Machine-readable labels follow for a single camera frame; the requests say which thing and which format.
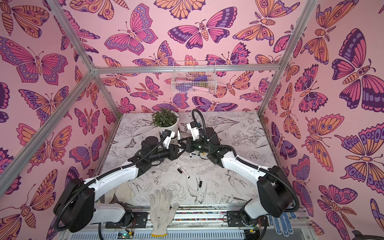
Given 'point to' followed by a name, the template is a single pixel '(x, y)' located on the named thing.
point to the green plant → (164, 118)
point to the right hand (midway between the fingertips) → (179, 140)
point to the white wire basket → (194, 82)
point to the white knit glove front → (161, 212)
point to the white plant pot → (173, 128)
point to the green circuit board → (124, 235)
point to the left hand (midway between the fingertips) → (185, 148)
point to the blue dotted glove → (282, 224)
